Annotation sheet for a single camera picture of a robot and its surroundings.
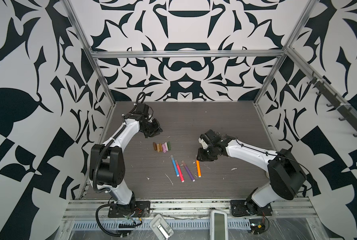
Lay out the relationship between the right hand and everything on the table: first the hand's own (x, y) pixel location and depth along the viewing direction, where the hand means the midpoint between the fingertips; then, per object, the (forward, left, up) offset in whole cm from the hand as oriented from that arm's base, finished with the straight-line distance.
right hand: (198, 157), depth 85 cm
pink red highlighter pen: (-6, +11, -5) cm, 13 cm away
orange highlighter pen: (-1, 0, -5) cm, 6 cm away
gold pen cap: (+9, +24, -5) cm, 26 cm away
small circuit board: (-31, -25, -7) cm, 41 cm away
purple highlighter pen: (-6, +6, -5) cm, 10 cm away
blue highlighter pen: (-3, +13, -4) cm, 14 cm away
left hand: (+14, +20, +9) cm, 27 cm away
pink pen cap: (+8, +21, -4) cm, 23 cm away
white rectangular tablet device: (-31, -6, -2) cm, 32 cm away
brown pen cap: (+10, +27, -5) cm, 29 cm away
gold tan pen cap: (+8, +23, -4) cm, 24 cm away
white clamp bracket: (-33, +19, -3) cm, 38 cm away
